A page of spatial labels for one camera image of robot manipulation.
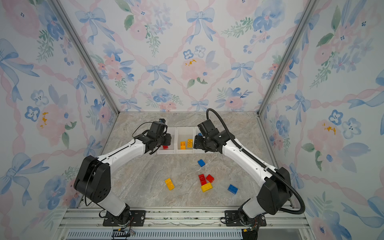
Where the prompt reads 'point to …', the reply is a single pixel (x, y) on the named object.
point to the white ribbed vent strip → (187, 234)
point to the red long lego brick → (202, 179)
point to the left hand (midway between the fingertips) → (169, 136)
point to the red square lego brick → (165, 147)
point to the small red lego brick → (210, 178)
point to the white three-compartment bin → (179, 134)
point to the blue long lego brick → (232, 189)
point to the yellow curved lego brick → (183, 145)
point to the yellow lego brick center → (206, 187)
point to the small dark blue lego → (200, 134)
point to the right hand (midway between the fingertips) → (198, 143)
